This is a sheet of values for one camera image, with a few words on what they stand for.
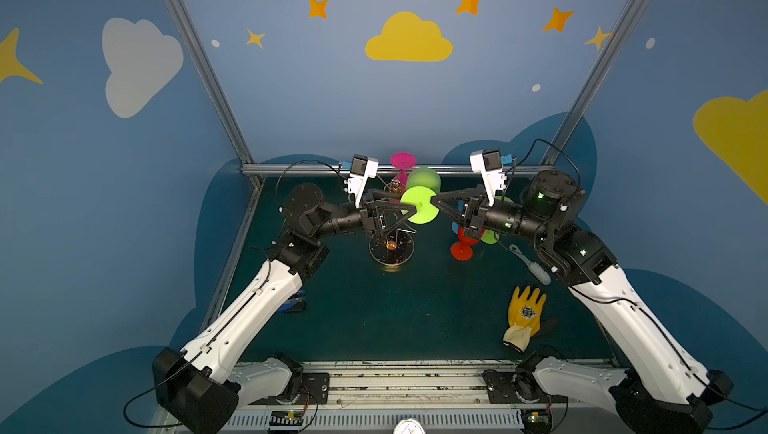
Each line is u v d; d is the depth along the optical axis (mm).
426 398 737
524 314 857
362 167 508
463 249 1009
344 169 522
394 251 1006
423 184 636
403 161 852
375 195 558
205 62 856
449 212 538
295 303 877
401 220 540
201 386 366
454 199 513
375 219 509
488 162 467
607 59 857
